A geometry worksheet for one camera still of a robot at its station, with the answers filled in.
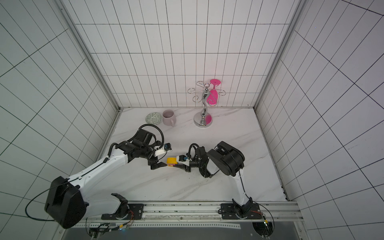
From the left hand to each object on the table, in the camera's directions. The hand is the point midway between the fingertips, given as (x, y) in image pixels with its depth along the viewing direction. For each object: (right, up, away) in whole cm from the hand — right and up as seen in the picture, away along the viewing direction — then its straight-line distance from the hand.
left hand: (161, 157), depth 81 cm
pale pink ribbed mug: (+1, +22, +22) cm, 32 cm away
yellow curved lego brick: (+6, -2, 0) cm, 6 cm away
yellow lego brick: (+4, -6, +5) cm, 9 cm away
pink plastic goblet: (+30, +35, +9) cm, 47 cm away
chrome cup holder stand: (+26, +21, +29) cm, 44 cm away
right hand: (+8, -2, +9) cm, 13 cm away
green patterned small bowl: (-12, +22, +29) cm, 38 cm away
